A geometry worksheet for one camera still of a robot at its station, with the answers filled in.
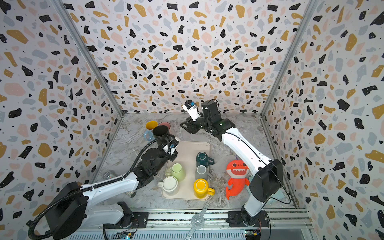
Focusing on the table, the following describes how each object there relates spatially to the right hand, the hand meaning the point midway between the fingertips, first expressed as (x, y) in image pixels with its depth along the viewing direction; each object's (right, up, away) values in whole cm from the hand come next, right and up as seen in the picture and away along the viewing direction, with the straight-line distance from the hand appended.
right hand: (181, 119), depth 74 cm
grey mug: (+10, -28, +6) cm, 30 cm away
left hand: (-3, -9, +3) cm, 10 cm away
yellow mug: (+10, -35, +1) cm, 36 cm away
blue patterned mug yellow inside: (-26, -9, +29) cm, 41 cm away
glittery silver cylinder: (-42, -31, +11) cm, 54 cm away
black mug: (-10, -6, +4) cm, 12 cm away
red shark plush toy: (+30, -28, +9) cm, 42 cm away
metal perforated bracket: (+8, -51, 0) cm, 51 cm away
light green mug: (-3, -28, +6) cm, 28 cm away
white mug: (-7, -34, +4) cm, 35 cm away
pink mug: (-14, -2, +27) cm, 30 cm away
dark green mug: (+11, -21, +10) cm, 26 cm away
